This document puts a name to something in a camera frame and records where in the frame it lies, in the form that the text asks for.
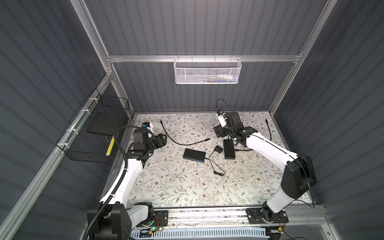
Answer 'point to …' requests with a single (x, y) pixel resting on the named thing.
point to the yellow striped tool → (109, 149)
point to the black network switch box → (194, 155)
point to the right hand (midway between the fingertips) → (223, 125)
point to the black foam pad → (105, 123)
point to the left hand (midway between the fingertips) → (162, 137)
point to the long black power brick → (229, 150)
